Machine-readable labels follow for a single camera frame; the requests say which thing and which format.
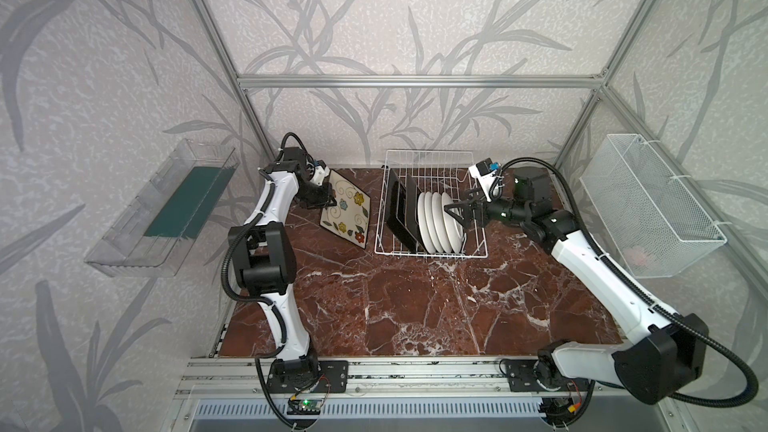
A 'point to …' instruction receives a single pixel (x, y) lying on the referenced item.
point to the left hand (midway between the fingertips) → (336, 190)
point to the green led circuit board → (305, 407)
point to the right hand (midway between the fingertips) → (457, 192)
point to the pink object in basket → (637, 255)
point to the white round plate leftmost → (423, 223)
